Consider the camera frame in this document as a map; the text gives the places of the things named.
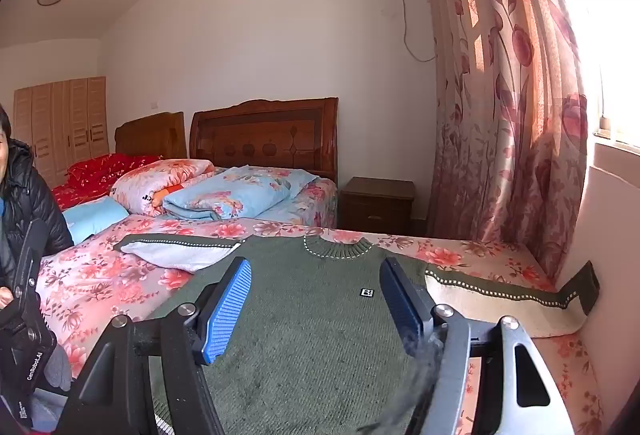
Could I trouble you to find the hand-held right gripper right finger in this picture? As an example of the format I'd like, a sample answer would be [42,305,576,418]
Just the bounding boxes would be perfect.
[379,257,576,435]

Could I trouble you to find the pink floral curtain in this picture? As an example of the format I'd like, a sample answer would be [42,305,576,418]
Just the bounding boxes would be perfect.
[412,0,588,281]

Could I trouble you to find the bright window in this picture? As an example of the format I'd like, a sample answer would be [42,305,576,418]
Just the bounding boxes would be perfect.
[545,0,640,140]

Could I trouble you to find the person's upper body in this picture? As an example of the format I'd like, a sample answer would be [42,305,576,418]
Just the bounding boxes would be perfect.
[0,105,75,296]

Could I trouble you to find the large dark wooden headboard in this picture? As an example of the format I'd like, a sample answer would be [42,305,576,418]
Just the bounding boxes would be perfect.
[189,97,339,180]

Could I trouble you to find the pink floral pillow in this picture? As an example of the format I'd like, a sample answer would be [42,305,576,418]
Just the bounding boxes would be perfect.
[110,158,221,217]

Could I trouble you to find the light blue floral folded quilt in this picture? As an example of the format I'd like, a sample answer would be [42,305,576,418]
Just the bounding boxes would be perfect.
[162,165,318,222]

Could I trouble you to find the light wooden wardrobe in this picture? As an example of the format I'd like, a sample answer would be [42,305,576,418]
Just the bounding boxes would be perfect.
[12,76,110,190]

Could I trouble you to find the red quilt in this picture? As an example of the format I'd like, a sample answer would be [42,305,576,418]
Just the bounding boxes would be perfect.
[51,153,163,210]

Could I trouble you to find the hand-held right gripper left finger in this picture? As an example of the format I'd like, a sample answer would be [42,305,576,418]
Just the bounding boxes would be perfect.
[55,257,253,435]

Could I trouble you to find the light blue pillow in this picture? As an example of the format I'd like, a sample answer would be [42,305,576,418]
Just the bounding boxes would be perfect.
[62,196,131,246]

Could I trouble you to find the green knitted sweater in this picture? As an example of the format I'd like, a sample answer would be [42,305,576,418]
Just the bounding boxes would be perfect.
[114,234,601,435]

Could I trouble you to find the grey cloth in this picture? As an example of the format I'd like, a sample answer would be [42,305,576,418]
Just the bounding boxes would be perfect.
[30,345,73,426]

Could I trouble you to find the white air conditioner cable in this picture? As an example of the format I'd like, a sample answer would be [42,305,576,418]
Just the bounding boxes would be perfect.
[397,0,437,63]

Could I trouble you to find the small brown wooden headboard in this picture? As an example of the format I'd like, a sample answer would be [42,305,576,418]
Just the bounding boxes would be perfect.
[114,111,188,160]

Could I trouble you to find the dark wooden nightstand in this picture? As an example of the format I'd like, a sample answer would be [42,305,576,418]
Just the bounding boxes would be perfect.
[340,176,416,236]

